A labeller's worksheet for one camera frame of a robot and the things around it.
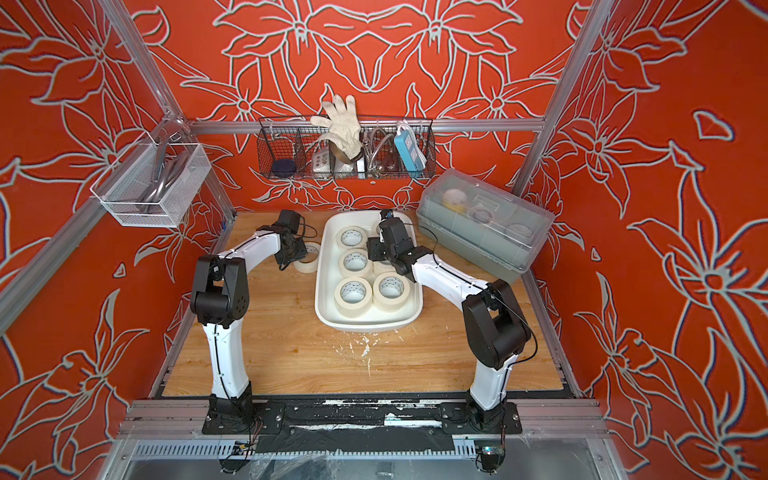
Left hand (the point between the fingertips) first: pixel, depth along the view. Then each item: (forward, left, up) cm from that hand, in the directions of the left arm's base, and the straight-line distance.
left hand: (298, 251), depth 104 cm
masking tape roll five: (-16, -22, -2) cm, 27 cm away
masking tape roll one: (-6, -5, 0) cm, 8 cm away
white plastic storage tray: (-9, -12, -1) cm, 15 cm away
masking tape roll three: (-3, -21, -1) cm, 21 cm away
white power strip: (+15, -10, +27) cm, 32 cm away
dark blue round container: (+14, +3, +25) cm, 29 cm away
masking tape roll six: (-13, -34, -2) cm, 37 cm away
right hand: (-5, -26, +13) cm, 30 cm away
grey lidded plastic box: (+1, -63, +16) cm, 65 cm away
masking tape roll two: (+9, -18, -2) cm, 20 cm away
